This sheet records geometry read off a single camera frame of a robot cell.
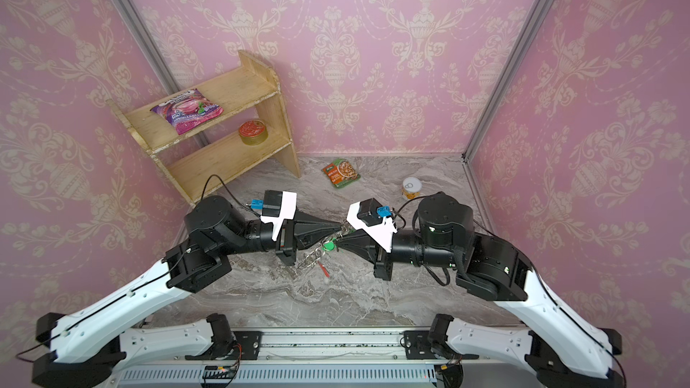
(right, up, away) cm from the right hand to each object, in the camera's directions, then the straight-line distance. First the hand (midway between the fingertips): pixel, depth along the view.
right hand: (341, 239), depth 49 cm
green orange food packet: (-2, +14, +64) cm, 65 cm away
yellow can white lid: (+25, +8, +54) cm, 60 cm away
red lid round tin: (-33, +28, +46) cm, 63 cm away
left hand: (-1, +2, -4) cm, 4 cm away
